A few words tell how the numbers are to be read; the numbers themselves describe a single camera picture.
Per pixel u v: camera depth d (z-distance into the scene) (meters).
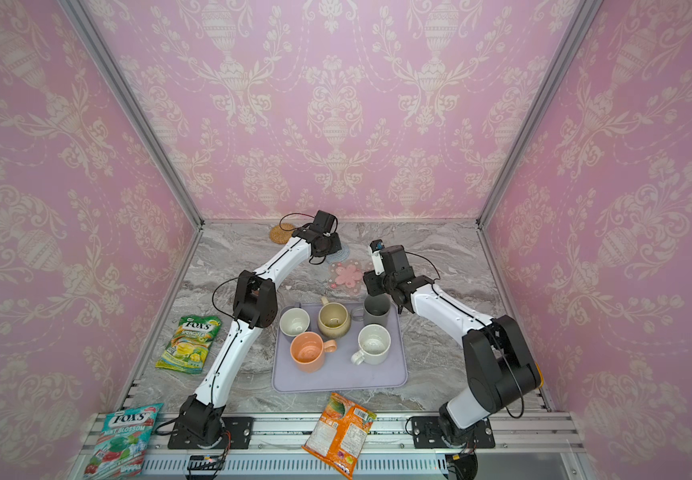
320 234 0.90
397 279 0.69
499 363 0.44
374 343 0.87
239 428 0.75
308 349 0.87
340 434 0.72
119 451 0.70
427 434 0.73
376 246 0.80
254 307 0.71
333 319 0.92
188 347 0.86
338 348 0.83
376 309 0.91
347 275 1.06
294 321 0.89
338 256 1.09
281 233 1.17
